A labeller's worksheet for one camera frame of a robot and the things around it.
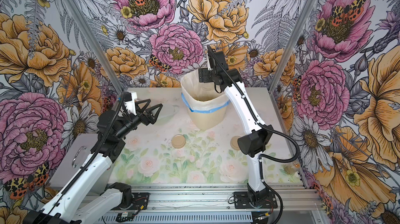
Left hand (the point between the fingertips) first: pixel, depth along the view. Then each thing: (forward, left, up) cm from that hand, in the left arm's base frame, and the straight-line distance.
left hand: (157, 106), depth 71 cm
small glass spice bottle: (-20, -64, -25) cm, 71 cm away
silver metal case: (-13, +35, -13) cm, 39 cm away
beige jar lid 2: (-1, -6, -32) cm, 32 cm away
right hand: (+18, -23, +2) cm, 30 cm away
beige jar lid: (-2, -39, -31) cm, 50 cm away
